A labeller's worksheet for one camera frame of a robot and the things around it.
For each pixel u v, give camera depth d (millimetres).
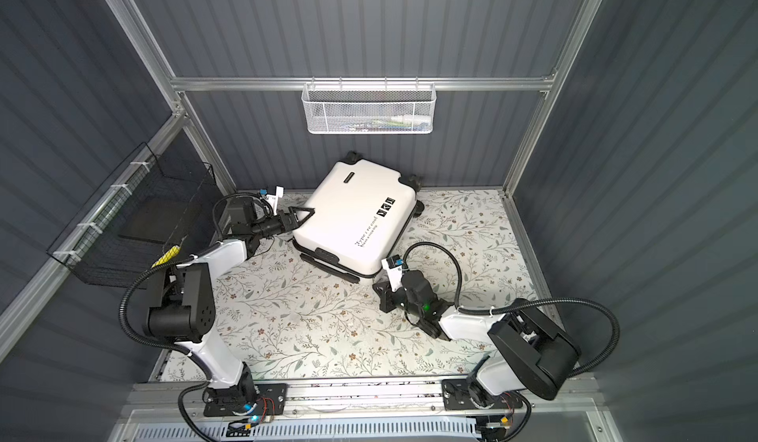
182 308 488
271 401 723
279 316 885
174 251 695
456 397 735
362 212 868
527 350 438
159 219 716
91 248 628
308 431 770
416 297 671
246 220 741
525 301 494
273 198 843
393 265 757
